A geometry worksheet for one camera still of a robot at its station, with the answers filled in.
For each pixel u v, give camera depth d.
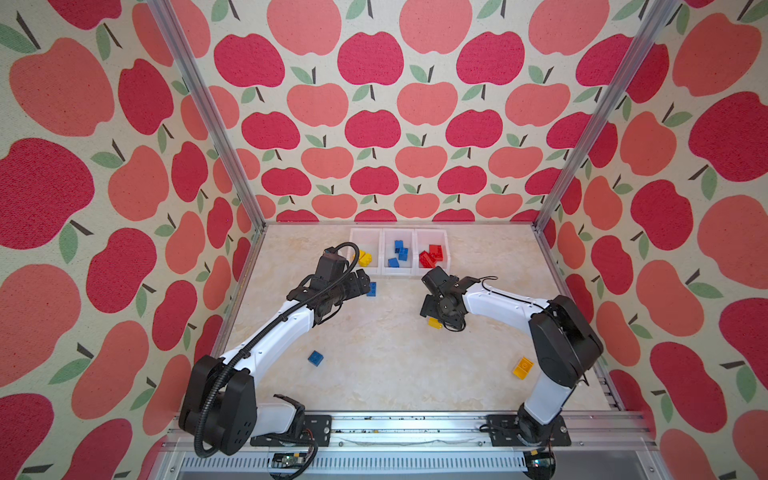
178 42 0.74
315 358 0.86
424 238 1.13
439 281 0.75
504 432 0.73
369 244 1.06
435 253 1.08
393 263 1.06
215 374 0.42
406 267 1.06
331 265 0.64
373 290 0.99
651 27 0.71
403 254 1.08
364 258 1.07
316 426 0.75
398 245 1.09
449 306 0.68
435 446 0.73
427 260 1.04
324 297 0.61
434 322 0.85
